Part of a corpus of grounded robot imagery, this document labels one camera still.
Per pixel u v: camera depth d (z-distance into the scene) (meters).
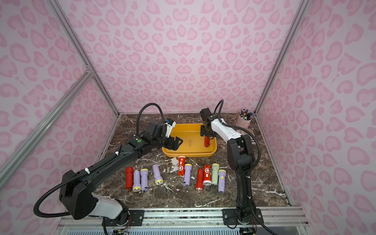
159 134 0.63
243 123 1.04
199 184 0.81
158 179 0.84
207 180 0.82
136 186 0.81
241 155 0.55
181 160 0.90
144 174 0.86
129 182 0.84
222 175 0.85
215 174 0.86
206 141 1.00
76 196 0.40
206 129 0.86
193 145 1.01
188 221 0.73
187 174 0.84
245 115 1.00
